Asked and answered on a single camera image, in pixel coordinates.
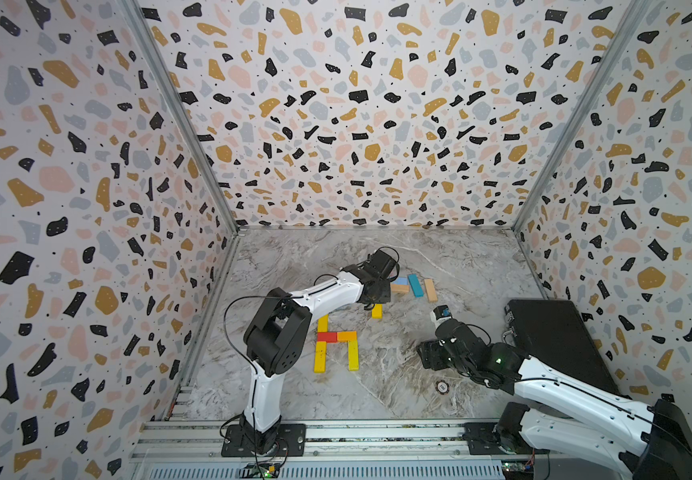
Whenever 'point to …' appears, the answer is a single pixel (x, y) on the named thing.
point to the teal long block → (416, 285)
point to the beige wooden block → (431, 291)
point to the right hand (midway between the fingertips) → (426, 347)
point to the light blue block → (400, 281)
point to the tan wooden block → (400, 288)
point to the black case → (554, 332)
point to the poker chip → (442, 387)
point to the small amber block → (345, 336)
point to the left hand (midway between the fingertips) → (385, 293)
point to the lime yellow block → (353, 355)
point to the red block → (329, 337)
